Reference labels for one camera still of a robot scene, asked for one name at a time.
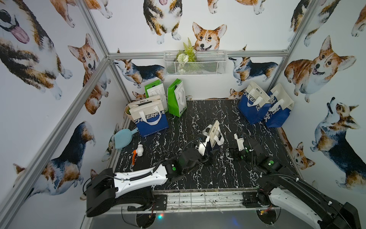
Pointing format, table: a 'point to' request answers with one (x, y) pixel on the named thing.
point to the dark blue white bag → (216, 138)
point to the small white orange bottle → (139, 151)
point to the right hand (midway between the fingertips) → (230, 147)
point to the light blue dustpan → (123, 137)
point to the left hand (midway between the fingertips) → (215, 147)
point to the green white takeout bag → (155, 89)
